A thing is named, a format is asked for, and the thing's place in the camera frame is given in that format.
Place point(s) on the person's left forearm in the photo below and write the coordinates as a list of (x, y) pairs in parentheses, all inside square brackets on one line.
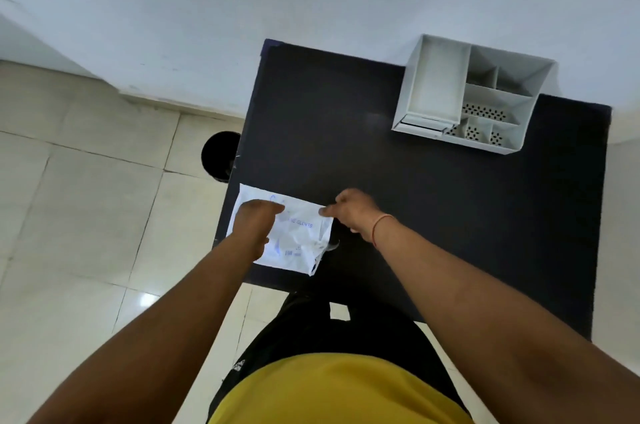
[(160, 338)]

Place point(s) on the white printed plastic packet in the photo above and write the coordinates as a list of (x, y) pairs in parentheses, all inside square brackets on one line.
[(297, 243)]

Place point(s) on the person's left hand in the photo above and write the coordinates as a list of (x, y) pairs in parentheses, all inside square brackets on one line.
[(255, 228)]

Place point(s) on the person's right forearm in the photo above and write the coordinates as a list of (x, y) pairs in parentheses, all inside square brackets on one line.
[(500, 318)]

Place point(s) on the grey compartment organizer tray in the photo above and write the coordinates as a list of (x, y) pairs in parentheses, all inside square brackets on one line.
[(435, 78)]

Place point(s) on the white door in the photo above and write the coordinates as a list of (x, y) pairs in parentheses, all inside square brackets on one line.
[(25, 48)]

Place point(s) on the person's right hand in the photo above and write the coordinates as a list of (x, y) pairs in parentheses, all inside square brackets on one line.
[(357, 211)]

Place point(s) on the yellow shirt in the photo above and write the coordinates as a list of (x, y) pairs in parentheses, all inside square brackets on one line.
[(340, 393)]

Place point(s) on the black trousers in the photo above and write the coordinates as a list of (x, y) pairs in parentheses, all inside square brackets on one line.
[(310, 328)]

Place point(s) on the black round trash bin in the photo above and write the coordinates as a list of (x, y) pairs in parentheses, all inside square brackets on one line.
[(217, 158)]

